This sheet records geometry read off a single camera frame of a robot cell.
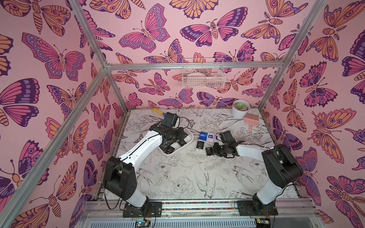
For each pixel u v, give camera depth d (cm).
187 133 101
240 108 106
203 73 95
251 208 73
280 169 47
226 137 76
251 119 113
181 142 97
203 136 100
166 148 95
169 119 65
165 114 122
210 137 100
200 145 96
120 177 43
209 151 94
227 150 73
